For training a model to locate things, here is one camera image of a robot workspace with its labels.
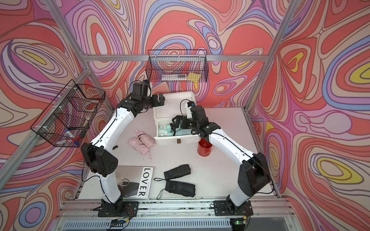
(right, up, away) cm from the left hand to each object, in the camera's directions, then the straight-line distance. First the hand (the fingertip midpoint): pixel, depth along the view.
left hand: (159, 98), depth 84 cm
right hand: (+12, -15, -2) cm, 19 cm away
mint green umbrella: (+14, -19, -2) cm, 24 cm away
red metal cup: (+26, -29, +1) cm, 40 cm away
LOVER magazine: (-13, -47, -5) cm, 49 cm away
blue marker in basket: (-45, -19, -11) cm, 50 cm away
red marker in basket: (-35, -22, -19) cm, 46 cm away
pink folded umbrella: (-12, -26, +15) cm, 32 cm away
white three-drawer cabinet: (+9, -4, +4) cm, 11 cm away
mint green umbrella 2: (+4, -20, +1) cm, 20 cm away
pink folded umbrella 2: (-19, -28, +11) cm, 35 cm away
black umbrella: (+13, -43, +1) cm, 45 cm away
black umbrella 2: (+13, -50, -7) cm, 52 cm away
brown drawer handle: (+12, -25, -5) cm, 28 cm away
